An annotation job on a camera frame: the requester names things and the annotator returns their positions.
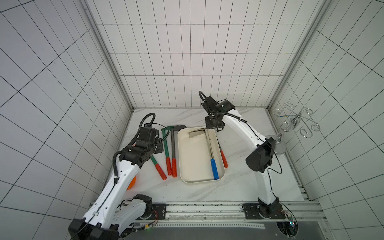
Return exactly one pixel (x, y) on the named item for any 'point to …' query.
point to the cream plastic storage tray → (194, 161)
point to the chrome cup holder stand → (296, 117)
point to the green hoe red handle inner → (167, 154)
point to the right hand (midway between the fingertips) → (213, 121)
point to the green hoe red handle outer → (163, 176)
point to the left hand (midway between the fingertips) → (155, 147)
